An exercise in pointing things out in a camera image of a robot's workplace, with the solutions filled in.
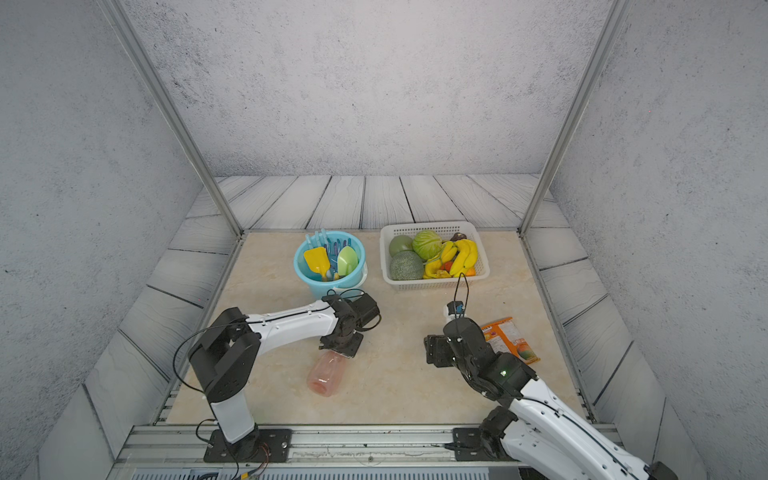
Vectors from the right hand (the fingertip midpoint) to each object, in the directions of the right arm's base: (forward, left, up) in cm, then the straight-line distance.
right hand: (438, 340), depth 76 cm
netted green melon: (+26, +8, -3) cm, 28 cm away
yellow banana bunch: (+31, -11, -3) cm, 33 cm away
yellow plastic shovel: (+27, +36, -1) cm, 45 cm away
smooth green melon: (+39, +10, -6) cm, 41 cm away
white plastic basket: (+46, -8, -7) cm, 47 cm away
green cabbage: (+33, +1, -1) cm, 33 cm away
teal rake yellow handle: (+30, +31, +1) cm, 43 cm away
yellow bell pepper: (+28, -1, -8) cm, 30 cm away
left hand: (+2, +24, -12) cm, 27 cm away
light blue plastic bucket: (+15, +29, +4) cm, 33 cm away
